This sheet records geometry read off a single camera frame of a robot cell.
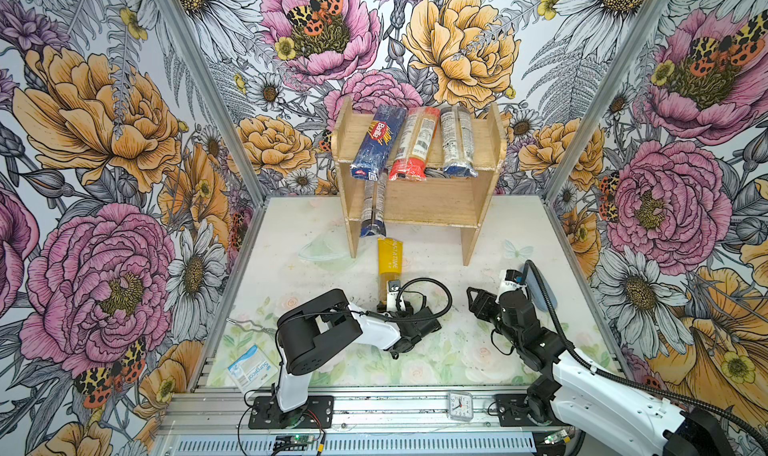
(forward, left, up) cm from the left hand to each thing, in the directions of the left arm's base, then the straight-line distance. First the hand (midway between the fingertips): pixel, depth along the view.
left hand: (390, 309), depth 93 cm
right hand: (-2, -23, +10) cm, 25 cm away
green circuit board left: (-32, +23, 0) cm, 39 cm away
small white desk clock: (-26, -17, +2) cm, 31 cm away
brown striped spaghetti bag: (+20, +5, +25) cm, 32 cm away
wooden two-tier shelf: (+26, -13, +20) cm, 36 cm away
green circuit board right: (-33, -39, +1) cm, 51 cm away
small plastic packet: (-17, +36, +2) cm, 40 cm away
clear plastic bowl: (+22, +21, 0) cm, 30 cm away
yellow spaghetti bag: (+14, 0, +4) cm, 14 cm away
